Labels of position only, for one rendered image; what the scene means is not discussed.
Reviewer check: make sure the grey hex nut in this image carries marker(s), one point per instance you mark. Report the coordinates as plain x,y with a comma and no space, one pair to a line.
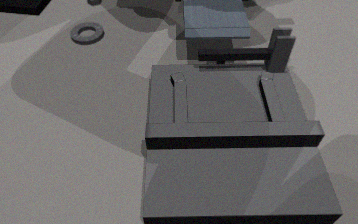
94,2

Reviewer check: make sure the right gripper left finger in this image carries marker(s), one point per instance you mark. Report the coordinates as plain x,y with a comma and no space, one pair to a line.
235,221

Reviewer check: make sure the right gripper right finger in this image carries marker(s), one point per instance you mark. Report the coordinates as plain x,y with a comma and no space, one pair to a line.
253,221

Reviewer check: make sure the grey metal washer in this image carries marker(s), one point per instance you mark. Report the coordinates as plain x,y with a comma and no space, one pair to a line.
97,36

